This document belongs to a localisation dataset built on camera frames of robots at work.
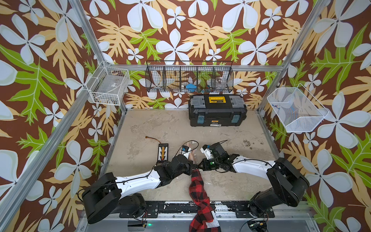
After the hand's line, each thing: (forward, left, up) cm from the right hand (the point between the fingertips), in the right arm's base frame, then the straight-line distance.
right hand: (196, 166), depth 85 cm
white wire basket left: (+38, +53, +31) cm, 73 cm away
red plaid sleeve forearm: (-23, -4, -2) cm, 23 cm away
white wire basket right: (+23, -59, +23) cm, 67 cm away
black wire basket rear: (+54, +4, +27) cm, 60 cm away
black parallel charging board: (+10, +22, -2) cm, 24 cm away
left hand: (+1, +2, +5) cm, 6 cm away
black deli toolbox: (+34, -15, +14) cm, 39 cm away
